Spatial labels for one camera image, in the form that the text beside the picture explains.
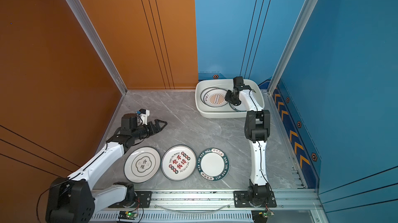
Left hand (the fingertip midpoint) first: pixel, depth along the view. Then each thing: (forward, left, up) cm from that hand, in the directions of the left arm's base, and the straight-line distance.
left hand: (162, 124), depth 84 cm
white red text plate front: (-16, -9, -15) cm, 23 cm away
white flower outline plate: (-17, +11, -14) cm, 25 cm away
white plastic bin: (+20, -38, -13) cm, 45 cm away
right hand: (+26, -38, -7) cm, 46 cm away
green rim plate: (+23, -47, -13) cm, 54 cm away
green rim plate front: (-16, -28, -15) cm, 36 cm away
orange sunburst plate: (+31, -29, -11) cm, 44 cm away
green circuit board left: (-39, +12, -16) cm, 44 cm away
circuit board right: (-39, -49, -15) cm, 65 cm away
